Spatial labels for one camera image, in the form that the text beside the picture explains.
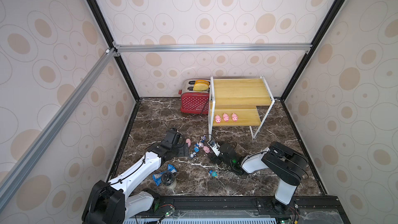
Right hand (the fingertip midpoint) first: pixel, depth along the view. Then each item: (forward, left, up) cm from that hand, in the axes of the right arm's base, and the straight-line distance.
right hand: (211, 151), depth 92 cm
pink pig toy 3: (+13, -12, +17) cm, 25 cm away
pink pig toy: (+11, -3, +18) cm, 21 cm away
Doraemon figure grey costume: (-3, +11, +1) cm, 12 cm away
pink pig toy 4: (+5, +14, +2) cm, 15 cm away
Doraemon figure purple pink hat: (+8, +6, +1) cm, 10 cm away
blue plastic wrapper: (-17, +28, +3) cm, 33 cm away
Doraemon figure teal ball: (-13, -1, 0) cm, 13 cm away
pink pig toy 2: (+13, -7, +17) cm, 23 cm away
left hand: (-2, +15, +9) cm, 18 cm away
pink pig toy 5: (0, +3, +2) cm, 4 cm away
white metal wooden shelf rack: (+10, -13, +32) cm, 36 cm away
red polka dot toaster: (+31, +12, +16) cm, 37 cm away
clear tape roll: (-20, +20, +10) cm, 30 cm away
